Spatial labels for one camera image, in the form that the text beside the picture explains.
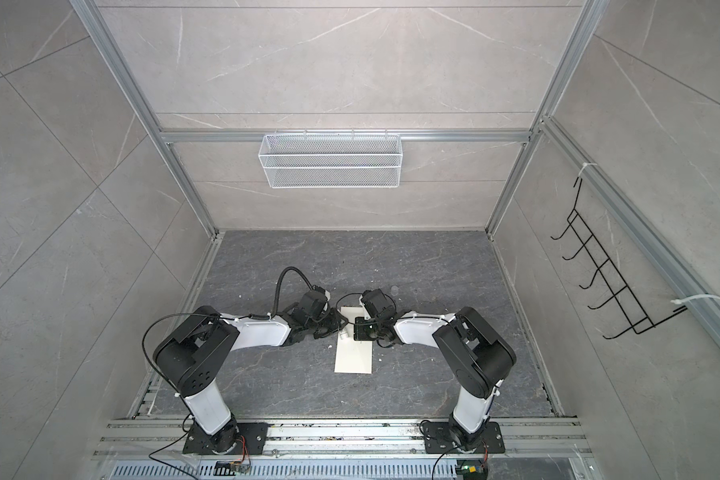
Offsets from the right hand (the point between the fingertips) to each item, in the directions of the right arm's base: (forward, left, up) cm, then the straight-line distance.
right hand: (354, 329), depth 93 cm
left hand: (+3, +2, +3) cm, 5 cm away
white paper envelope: (-9, +1, -1) cm, 9 cm away
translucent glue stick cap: (+13, -14, +1) cm, 19 cm away
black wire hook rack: (-15, -58, +33) cm, 69 cm away
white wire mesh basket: (+48, +7, +31) cm, 57 cm away
